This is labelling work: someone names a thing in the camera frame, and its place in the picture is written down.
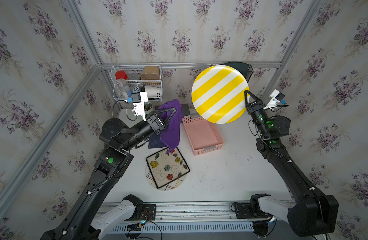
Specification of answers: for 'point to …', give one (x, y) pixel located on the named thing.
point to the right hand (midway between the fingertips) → (244, 93)
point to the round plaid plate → (172, 185)
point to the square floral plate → (165, 168)
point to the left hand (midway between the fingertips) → (179, 114)
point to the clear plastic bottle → (122, 87)
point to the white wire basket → (129, 79)
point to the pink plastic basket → (204, 136)
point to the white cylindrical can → (153, 91)
